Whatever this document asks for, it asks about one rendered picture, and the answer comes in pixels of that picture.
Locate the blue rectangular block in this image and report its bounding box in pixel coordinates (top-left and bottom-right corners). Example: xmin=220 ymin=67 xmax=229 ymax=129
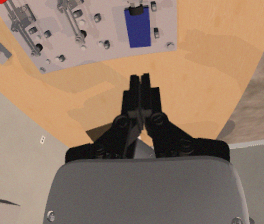
xmin=124 ymin=5 xmax=151 ymax=48

